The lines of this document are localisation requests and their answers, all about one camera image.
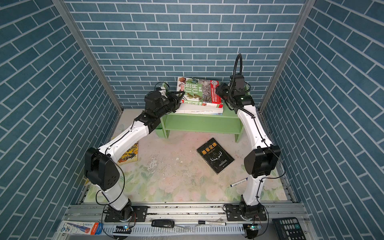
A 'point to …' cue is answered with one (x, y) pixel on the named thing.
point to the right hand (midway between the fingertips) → (214, 85)
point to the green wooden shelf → (226, 123)
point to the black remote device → (163, 223)
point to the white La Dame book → (189, 108)
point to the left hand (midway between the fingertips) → (187, 93)
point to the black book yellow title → (215, 155)
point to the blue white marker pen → (238, 182)
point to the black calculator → (288, 228)
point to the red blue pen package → (81, 227)
